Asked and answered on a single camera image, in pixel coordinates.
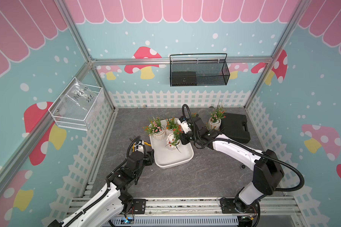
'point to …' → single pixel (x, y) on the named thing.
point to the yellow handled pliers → (145, 143)
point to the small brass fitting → (145, 106)
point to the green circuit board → (127, 220)
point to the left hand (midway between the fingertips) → (150, 153)
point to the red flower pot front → (171, 124)
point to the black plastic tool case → (235, 126)
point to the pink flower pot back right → (214, 123)
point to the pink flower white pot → (155, 128)
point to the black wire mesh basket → (199, 73)
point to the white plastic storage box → (167, 157)
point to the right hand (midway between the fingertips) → (177, 135)
